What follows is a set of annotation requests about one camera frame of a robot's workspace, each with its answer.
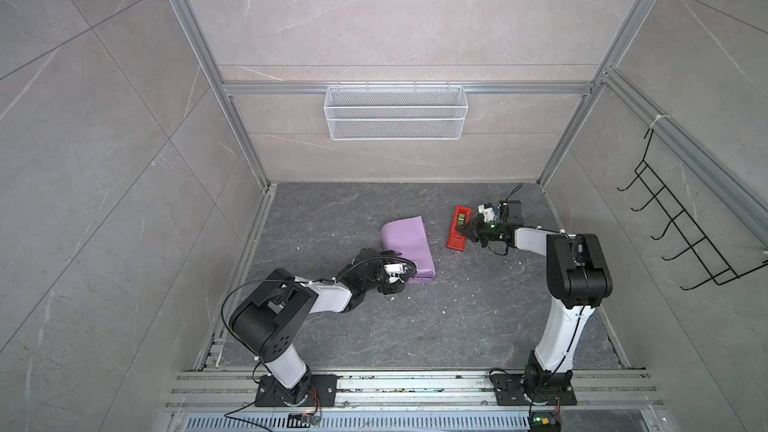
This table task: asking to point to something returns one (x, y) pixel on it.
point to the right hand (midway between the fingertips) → (456, 225)
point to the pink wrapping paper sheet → (408, 237)
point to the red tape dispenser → (462, 216)
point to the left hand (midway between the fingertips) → (400, 256)
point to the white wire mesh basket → (395, 113)
